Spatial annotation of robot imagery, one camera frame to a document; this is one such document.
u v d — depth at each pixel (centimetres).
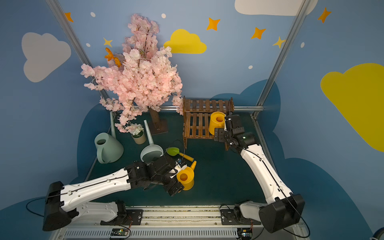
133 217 74
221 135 70
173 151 98
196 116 101
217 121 82
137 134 95
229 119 57
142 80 69
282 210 39
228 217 74
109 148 85
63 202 40
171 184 62
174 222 73
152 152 75
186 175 77
